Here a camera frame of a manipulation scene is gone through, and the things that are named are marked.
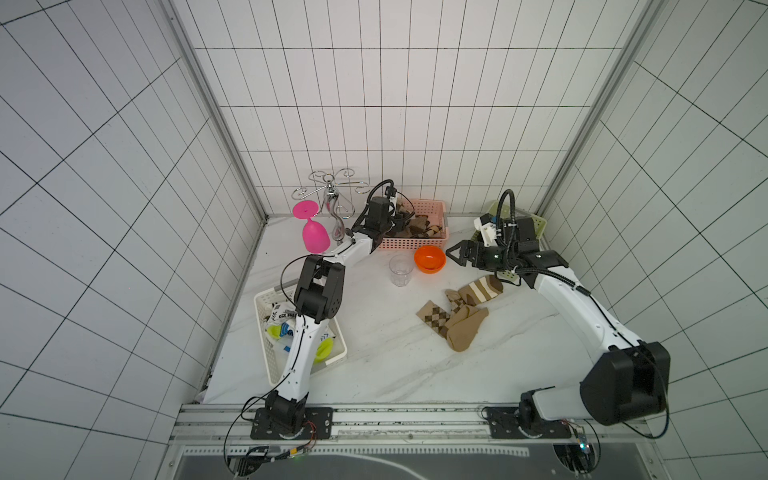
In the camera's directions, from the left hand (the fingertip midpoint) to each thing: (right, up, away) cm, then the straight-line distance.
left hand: (399, 214), depth 105 cm
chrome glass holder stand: (-21, +4, -16) cm, 26 cm away
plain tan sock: (+19, -36, -17) cm, 44 cm away
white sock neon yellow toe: (-34, -30, -24) cm, 51 cm away
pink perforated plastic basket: (+15, +3, +13) cm, 20 cm away
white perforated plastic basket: (-36, -41, -23) cm, 59 cm away
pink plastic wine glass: (-27, -8, -16) cm, 32 cm away
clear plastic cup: (+1, -19, -5) cm, 19 cm away
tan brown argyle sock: (+11, -33, -13) cm, 38 cm away
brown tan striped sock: (+27, -26, -8) cm, 38 cm away
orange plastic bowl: (+11, -16, -2) cm, 19 cm away
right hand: (+16, -11, -23) cm, 31 cm away
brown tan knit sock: (+8, -5, +4) cm, 10 cm away
